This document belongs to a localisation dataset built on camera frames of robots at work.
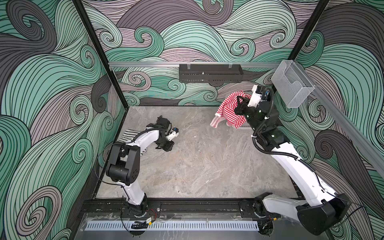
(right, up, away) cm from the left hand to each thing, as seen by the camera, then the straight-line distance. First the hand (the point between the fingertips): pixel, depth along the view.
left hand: (169, 146), depth 91 cm
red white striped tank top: (+31, +21, -18) cm, 42 cm away
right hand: (+35, +28, -24) cm, 50 cm away
